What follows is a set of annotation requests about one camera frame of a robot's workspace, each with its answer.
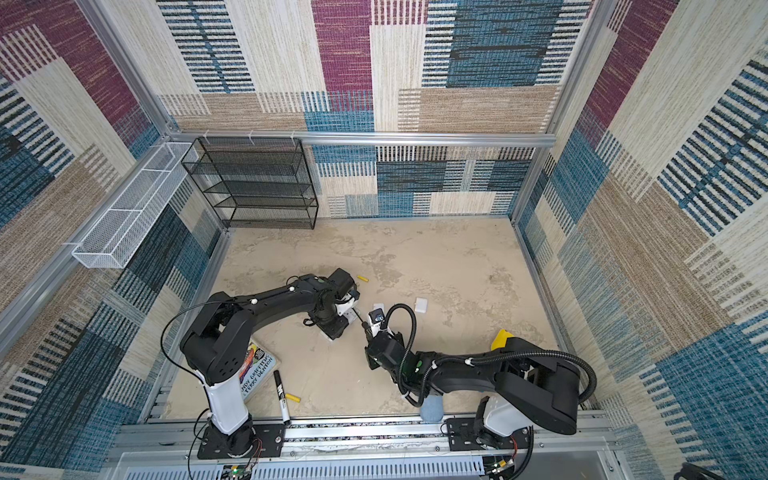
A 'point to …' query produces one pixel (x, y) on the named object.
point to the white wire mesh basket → (112, 239)
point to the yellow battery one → (364, 279)
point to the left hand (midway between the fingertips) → (334, 327)
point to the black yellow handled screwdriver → (365, 325)
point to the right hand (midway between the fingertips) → (374, 338)
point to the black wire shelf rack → (255, 182)
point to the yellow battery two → (297, 399)
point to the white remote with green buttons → (346, 309)
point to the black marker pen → (282, 399)
